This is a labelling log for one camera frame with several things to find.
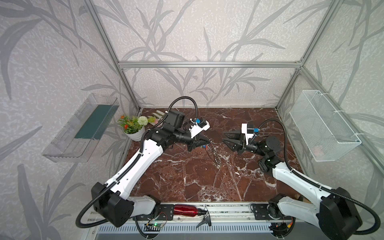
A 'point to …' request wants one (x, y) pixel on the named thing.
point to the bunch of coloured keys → (204, 146)
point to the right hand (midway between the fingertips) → (224, 132)
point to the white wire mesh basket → (326, 134)
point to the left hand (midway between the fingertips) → (209, 137)
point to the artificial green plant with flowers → (133, 124)
